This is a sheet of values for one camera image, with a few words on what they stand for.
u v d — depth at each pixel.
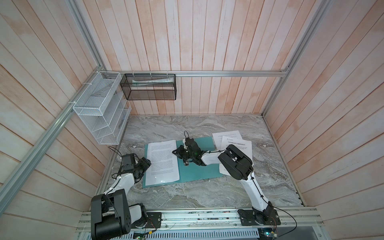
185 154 0.87
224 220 0.75
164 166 0.93
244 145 1.01
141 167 0.81
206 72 1.00
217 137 1.07
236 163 0.59
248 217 0.74
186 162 0.93
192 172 0.90
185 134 1.11
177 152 0.92
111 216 0.41
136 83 0.90
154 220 0.73
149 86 1.04
